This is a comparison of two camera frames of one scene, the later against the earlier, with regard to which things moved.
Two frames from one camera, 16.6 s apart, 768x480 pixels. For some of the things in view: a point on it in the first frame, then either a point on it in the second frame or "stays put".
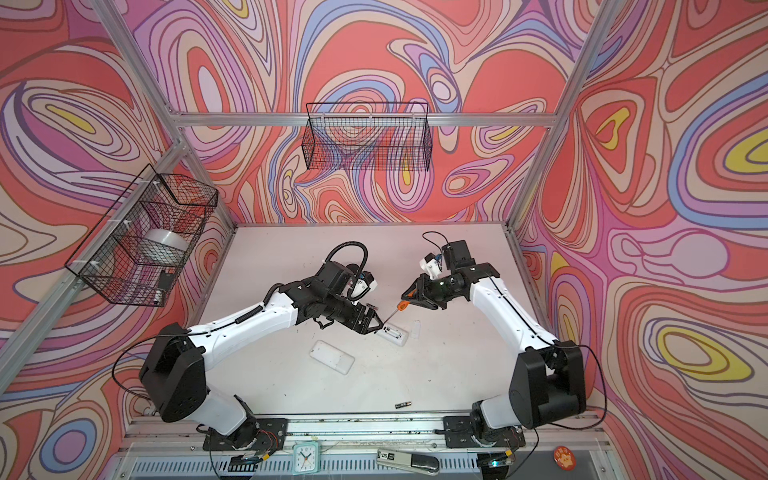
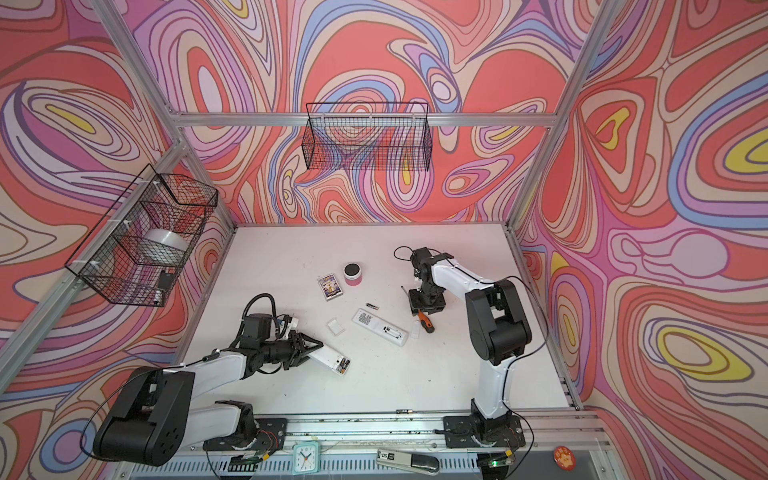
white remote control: x=393 y=334 stays put
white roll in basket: x=162 y=247 stays put
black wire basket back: x=368 y=136 stays put
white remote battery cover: x=332 y=357 stays put
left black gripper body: x=350 y=316 → x=281 y=351
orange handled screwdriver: x=402 y=306 → x=427 y=325
